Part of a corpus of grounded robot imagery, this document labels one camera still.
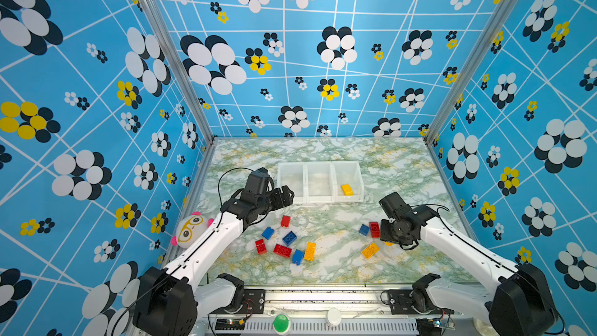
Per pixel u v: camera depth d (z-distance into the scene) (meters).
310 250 0.83
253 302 0.73
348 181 1.03
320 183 1.02
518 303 0.39
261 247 0.83
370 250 0.84
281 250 0.83
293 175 1.05
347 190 0.99
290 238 0.85
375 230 0.88
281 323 0.62
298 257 0.81
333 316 0.66
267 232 0.88
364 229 0.88
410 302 0.72
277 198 0.72
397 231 0.68
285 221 0.92
